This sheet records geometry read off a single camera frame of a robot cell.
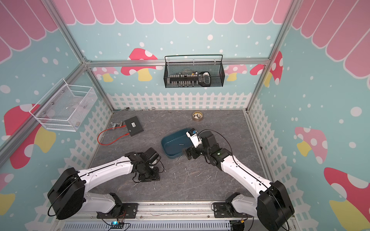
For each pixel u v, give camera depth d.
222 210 0.74
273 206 0.40
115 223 0.74
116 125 1.09
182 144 0.99
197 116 1.16
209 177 0.85
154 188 0.81
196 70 0.94
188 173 0.87
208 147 0.61
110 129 1.10
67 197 0.41
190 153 0.71
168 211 0.76
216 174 0.87
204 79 0.90
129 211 0.75
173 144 1.01
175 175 0.85
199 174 0.87
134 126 1.08
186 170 0.88
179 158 0.92
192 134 0.70
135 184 0.83
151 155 0.69
